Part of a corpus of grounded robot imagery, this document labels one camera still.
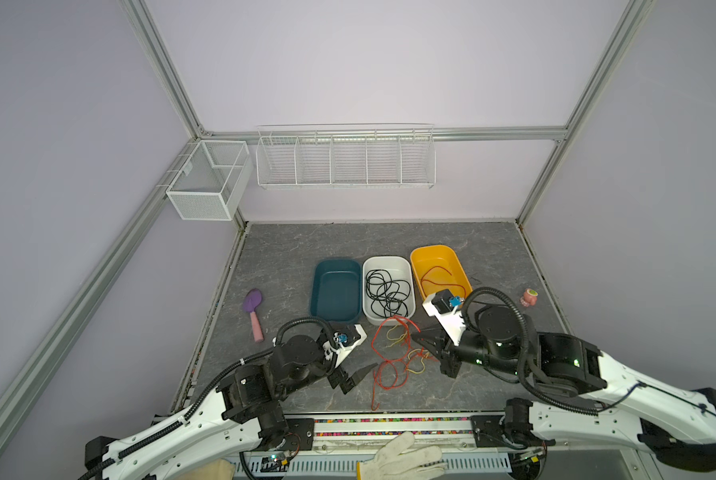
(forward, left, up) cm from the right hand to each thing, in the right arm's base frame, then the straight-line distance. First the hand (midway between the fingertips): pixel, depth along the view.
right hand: (414, 337), depth 58 cm
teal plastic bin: (+30, +22, -32) cm, 49 cm away
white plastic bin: (+37, -1, -27) cm, 46 cm away
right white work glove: (-18, +3, -30) cm, 36 cm away
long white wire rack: (+69, 0, -3) cm, 69 cm away
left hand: (+1, +11, -9) cm, 15 cm away
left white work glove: (-20, +45, -29) cm, 57 cm away
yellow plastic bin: (+38, -14, -29) cm, 50 cm away
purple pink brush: (+25, +48, -28) cm, 61 cm away
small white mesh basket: (+59, +64, -5) cm, 87 cm away
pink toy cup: (+25, -41, -27) cm, 55 cm away
